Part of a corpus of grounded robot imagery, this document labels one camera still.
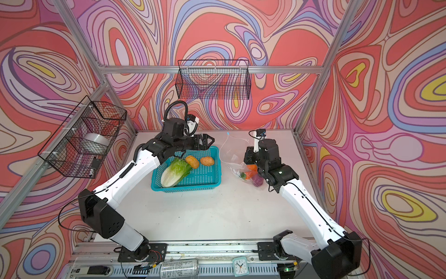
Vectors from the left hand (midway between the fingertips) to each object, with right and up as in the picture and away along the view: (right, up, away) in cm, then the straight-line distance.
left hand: (207, 137), depth 77 cm
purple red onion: (+25, -21, +12) cm, 35 cm away
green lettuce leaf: (-19, -18, +12) cm, 29 cm away
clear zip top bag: (+11, -6, +8) cm, 15 cm away
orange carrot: (+19, -18, +9) cm, 28 cm away
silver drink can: (-10, -51, -11) cm, 53 cm away
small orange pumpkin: (+23, -15, +17) cm, 32 cm away
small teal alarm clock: (+14, -52, -8) cm, 55 cm away
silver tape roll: (-46, -3, -7) cm, 46 cm away
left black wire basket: (-53, -4, -5) cm, 53 cm away
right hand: (+19, -6, 0) cm, 20 cm away
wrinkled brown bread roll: (-11, -12, +19) cm, 25 cm away
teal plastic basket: (-6, -22, +20) cm, 30 cm away
